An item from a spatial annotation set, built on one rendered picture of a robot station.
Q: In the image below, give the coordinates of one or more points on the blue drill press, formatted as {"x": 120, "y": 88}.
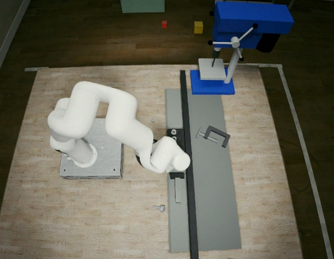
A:
{"x": 233, "y": 23}

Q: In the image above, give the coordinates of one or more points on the dark grey c-clamp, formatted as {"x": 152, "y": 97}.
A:
{"x": 206, "y": 136}

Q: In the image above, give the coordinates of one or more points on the grey flanged bushing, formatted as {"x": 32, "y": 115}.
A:
{"x": 162, "y": 208}

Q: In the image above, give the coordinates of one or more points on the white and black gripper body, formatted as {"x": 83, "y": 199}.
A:
{"x": 154, "y": 146}

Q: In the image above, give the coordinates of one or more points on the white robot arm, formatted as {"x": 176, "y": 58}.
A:
{"x": 74, "y": 117}

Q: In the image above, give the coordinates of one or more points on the black rectangular plate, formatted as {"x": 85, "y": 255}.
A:
{"x": 178, "y": 136}

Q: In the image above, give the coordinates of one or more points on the long black rectangular bar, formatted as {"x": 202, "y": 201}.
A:
{"x": 194, "y": 254}

